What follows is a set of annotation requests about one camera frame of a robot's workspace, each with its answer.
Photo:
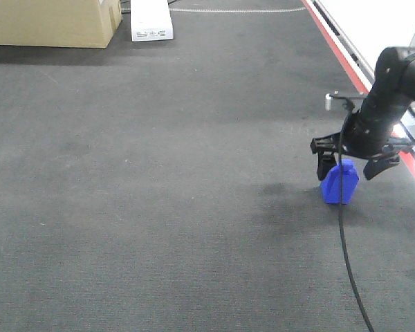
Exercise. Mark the long conveyor with grey belt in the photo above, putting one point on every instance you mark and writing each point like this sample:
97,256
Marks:
159,173

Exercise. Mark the blue plastic box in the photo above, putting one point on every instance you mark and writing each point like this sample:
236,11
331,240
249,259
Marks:
350,186

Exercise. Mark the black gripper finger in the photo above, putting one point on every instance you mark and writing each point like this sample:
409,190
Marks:
380,167
324,166

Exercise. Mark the large brown cardboard box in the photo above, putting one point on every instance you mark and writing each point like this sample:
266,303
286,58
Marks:
48,24

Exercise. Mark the long white carton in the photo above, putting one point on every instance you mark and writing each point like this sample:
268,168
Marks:
151,20

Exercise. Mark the clear guard panel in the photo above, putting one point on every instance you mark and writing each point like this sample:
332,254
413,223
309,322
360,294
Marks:
366,20

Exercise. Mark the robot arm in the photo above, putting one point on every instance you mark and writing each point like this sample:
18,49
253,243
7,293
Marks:
397,76

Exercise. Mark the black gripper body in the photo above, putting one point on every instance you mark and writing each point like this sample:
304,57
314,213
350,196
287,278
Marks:
366,138

